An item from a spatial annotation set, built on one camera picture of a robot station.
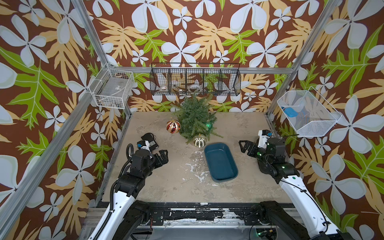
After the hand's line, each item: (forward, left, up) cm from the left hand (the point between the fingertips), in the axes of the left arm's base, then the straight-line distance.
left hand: (161, 152), depth 77 cm
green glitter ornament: (+12, -25, +7) cm, 29 cm away
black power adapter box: (+21, +13, -18) cm, 31 cm away
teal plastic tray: (+2, -35, -18) cm, 40 cm away
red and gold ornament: (+8, -7, +11) cm, 15 cm away
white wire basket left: (+34, +31, +15) cm, 48 cm away
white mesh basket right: (+21, -81, +7) cm, 84 cm away
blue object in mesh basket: (+22, -73, +7) cm, 77 cm away
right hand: (+5, -45, +1) cm, 45 cm away
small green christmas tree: (+17, -18, +7) cm, 26 cm away
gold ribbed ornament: (+3, -20, +5) cm, 21 cm away
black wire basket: (+47, -31, +13) cm, 58 cm away
